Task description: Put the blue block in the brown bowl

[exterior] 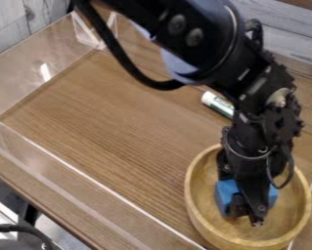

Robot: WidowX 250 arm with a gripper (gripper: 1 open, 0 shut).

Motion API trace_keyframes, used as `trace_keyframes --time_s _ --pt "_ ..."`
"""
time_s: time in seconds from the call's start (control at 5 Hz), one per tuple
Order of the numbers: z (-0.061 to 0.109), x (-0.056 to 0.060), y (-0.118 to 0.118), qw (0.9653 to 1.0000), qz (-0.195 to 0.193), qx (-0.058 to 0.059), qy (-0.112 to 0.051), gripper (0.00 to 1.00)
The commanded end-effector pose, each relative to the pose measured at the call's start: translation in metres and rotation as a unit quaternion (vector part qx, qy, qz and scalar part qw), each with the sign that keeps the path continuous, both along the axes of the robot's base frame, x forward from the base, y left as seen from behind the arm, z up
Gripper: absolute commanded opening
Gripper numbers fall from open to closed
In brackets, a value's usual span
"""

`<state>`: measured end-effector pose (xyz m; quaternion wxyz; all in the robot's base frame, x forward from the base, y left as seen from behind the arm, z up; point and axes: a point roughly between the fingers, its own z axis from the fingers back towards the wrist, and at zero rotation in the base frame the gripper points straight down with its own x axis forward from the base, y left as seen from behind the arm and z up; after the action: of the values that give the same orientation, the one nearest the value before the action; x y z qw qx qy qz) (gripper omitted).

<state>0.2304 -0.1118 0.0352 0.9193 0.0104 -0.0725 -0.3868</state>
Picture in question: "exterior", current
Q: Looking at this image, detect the clear acrylic tray wall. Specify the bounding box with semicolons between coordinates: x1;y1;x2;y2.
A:
0;11;312;250

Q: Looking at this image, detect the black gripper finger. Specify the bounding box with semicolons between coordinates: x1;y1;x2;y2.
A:
229;193;247;218
245;196;270;227

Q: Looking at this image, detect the black metal stand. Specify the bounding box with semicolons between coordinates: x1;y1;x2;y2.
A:
0;181;62;250

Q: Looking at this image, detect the blue foam block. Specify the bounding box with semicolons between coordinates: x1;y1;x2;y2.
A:
215;179;279;217

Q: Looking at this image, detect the brown wooden bowl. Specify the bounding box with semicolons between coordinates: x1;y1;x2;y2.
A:
184;145;312;250

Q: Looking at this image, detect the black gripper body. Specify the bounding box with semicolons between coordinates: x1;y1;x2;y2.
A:
217;126;294;199

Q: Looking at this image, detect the black cable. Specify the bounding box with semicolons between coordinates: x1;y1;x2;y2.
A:
74;0;185;92

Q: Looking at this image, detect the green whiteboard marker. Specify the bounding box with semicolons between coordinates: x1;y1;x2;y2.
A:
201;92;235;118

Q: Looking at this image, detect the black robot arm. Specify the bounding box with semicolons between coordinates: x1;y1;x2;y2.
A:
103;0;303;226

